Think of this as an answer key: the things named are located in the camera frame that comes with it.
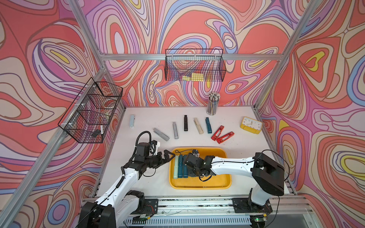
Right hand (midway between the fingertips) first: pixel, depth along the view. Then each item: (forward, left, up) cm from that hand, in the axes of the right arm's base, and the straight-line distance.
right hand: (192, 175), depth 84 cm
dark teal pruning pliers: (+5, +7, +3) cm, 9 cm away
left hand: (+6, +12, +10) cm, 17 cm away
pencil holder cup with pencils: (+49, -19, +11) cm, 54 cm away
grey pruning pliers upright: (+31, +10, +3) cm, 33 cm away
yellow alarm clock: (+35, -47, +2) cm, 58 cm away
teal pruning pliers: (+35, -15, +3) cm, 38 cm away
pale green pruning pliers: (0, +10, +3) cm, 10 cm away
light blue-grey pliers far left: (+41, +44, +4) cm, 61 cm away
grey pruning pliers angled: (+30, +21, +2) cm, 36 cm away
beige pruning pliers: (+35, -7, +3) cm, 36 cm away
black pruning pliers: (+38, +2, +2) cm, 39 cm away
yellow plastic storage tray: (-5, -10, 0) cm, 11 cm away
